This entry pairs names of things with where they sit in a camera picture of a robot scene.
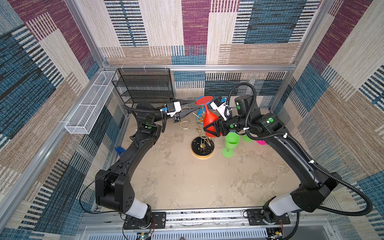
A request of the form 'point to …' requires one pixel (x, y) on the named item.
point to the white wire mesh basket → (83, 118)
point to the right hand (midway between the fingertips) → (209, 128)
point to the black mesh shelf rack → (143, 85)
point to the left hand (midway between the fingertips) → (196, 102)
